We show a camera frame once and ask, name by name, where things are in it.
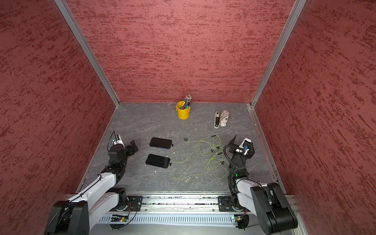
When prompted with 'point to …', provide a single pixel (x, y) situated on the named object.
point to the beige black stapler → (217, 119)
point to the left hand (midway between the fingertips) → (127, 145)
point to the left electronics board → (116, 218)
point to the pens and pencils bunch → (186, 102)
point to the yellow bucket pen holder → (182, 114)
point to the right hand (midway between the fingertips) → (242, 140)
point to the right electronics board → (243, 221)
